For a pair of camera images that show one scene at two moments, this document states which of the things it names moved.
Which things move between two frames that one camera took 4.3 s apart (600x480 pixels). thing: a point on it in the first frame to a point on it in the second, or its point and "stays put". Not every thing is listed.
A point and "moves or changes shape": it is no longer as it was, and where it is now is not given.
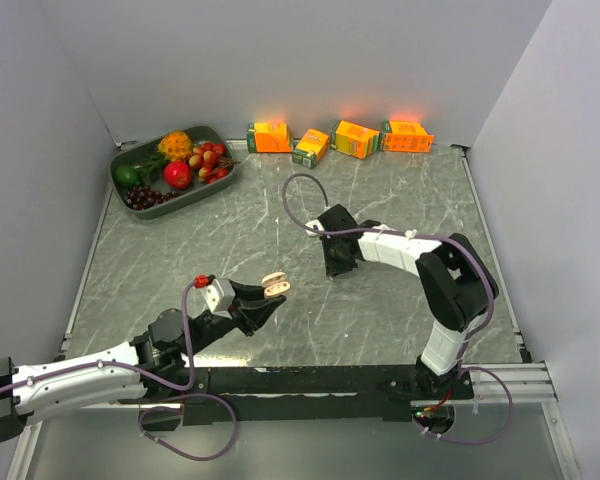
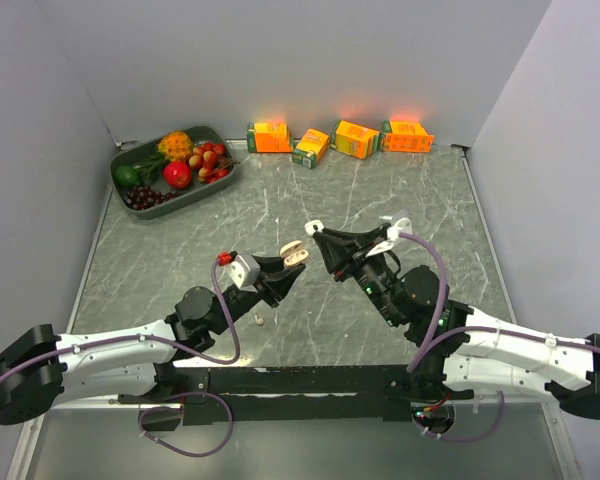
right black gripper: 331,267 to 337,252
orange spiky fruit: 175,146 stays put
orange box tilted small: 310,148 stays put
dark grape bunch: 143,197 stays put
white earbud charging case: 313,232 stays put
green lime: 127,175 stays put
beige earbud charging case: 275,284 moves or changes shape
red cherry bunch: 209,159 stays put
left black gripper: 254,309 to 276,281
